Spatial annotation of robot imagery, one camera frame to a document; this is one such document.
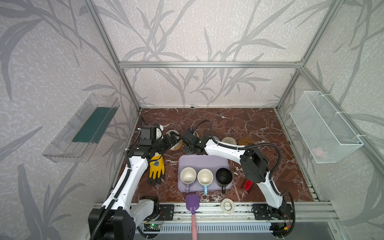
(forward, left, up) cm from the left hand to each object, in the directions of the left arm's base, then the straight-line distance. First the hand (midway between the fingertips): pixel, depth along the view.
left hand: (179, 135), depth 78 cm
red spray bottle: (-20, -38, -16) cm, 46 cm away
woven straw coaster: (+4, +3, -20) cm, 20 cm away
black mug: (-15, -25, -19) cm, 35 cm away
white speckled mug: (-1, 0, +3) cm, 3 cm away
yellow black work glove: (-11, +14, -19) cm, 26 cm away
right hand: (+4, -4, -15) cm, 16 cm away
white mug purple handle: (-15, -5, -19) cm, 25 cm away
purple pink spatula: (-29, -8, -21) cm, 36 cm away
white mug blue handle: (-16, -14, -18) cm, 28 cm away
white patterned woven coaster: (+10, -31, -21) cm, 39 cm away
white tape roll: (-29, -26, -21) cm, 45 cm away
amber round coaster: (+9, -42, -20) cm, 47 cm away
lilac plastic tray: (-6, -10, -20) cm, 24 cm away
